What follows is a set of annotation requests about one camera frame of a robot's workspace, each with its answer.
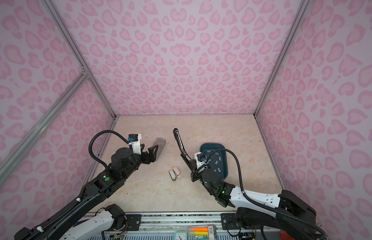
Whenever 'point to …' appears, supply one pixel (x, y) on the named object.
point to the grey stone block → (161, 143)
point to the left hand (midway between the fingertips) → (152, 143)
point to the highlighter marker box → (201, 232)
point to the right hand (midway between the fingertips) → (190, 160)
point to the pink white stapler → (174, 173)
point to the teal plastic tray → (218, 161)
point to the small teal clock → (180, 235)
